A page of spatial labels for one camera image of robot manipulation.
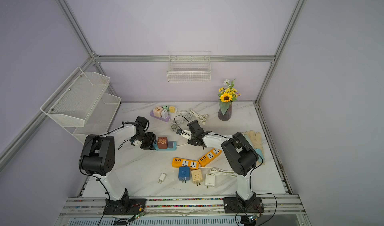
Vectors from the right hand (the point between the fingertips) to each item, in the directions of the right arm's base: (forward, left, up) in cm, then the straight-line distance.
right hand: (193, 134), depth 99 cm
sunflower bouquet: (+14, -22, +23) cm, 34 cm away
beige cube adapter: (-29, -2, +3) cm, 29 cm away
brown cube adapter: (-10, +18, +7) cm, 22 cm away
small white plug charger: (-27, +18, -1) cm, 33 cm away
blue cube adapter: (-27, +5, +3) cm, 27 cm away
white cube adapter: (-30, -9, 0) cm, 31 cm away
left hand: (-7, +24, 0) cm, 24 cm away
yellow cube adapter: (+19, +16, +5) cm, 25 cm away
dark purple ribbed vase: (+13, -24, +3) cm, 28 cm away
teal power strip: (-9, +14, +1) cm, 16 cm away
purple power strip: (+13, +19, 0) cm, 23 cm away
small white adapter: (+15, +20, +6) cm, 26 cm away
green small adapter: (+20, +20, +6) cm, 29 cm away
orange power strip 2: (-20, +10, +1) cm, 22 cm away
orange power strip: (-16, -9, 0) cm, 19 cm away
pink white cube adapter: (+16, +25, +7) cm, 31 cm away
